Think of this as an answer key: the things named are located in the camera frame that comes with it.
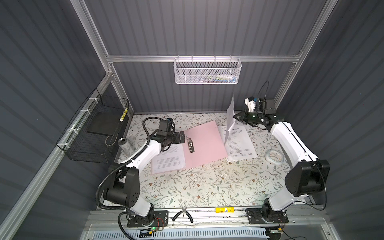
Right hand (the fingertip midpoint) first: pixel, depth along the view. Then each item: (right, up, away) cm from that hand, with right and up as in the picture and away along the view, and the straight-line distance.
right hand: (235, 117), depth 82 cm
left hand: (-33, -11, +8) cm, 36 cm away
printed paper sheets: (+8, -18, +20) cm, 28 cm away
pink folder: (-17, -18, +17) cm, 30 cm away
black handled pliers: (-28, -49, -6) cm, 56 cm away
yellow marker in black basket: (-62, -1, -2) cm, 62 cm away
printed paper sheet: (-37, -26, +14) cm, 47 cm away
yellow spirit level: (-7, -48, -7) cm, 49 cm away
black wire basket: (-73, -10, -8) cm, 74 cm away
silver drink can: (-64, -16, +5) cm, 66 cm away
